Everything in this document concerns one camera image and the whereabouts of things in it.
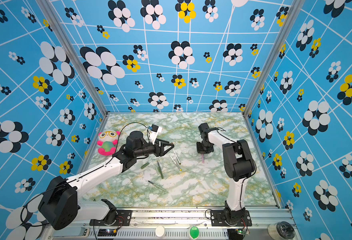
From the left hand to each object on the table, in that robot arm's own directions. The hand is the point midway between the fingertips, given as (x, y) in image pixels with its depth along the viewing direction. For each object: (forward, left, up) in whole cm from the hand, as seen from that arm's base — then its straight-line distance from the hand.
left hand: (172, 144), depth 75 cm
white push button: (-35, +4, -15) cm, 38 cm away
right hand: (+9, -19, -22) cm, 31 cm away
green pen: (-3, +8, -23) cm, 25 cm away
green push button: (-36, -10, -13) cm, 39 cm away
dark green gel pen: (-13, +9, -23) cm, 28 cm away
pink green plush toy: (+13, +43, -16) cm, 48 cm away
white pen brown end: (+5, -2, -22) cm, 23 cm away
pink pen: (+3, -19, -21) cm, 29 cm away
